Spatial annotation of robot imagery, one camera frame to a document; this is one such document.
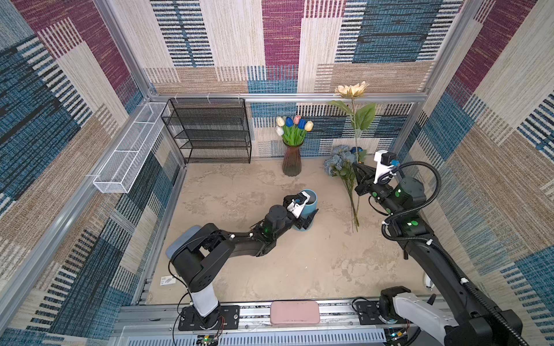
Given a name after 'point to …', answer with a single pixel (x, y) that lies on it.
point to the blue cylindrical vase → (309, 209)
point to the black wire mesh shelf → (209, 130)
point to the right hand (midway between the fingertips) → (355, 167)
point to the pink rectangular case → (294, 312)
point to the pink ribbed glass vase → (291, 161)
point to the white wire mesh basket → (118, 173)
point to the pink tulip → (296, 119)
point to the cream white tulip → (280, 121)
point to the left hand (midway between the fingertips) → (309, 201)
